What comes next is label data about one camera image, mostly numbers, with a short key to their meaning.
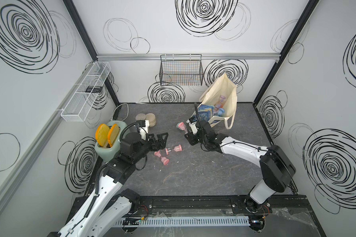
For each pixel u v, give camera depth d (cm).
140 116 92
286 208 73
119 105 121
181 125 87
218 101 112
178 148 91
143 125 62
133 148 50
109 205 46
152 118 102
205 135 66
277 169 45
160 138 61
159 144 62
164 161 87
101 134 78
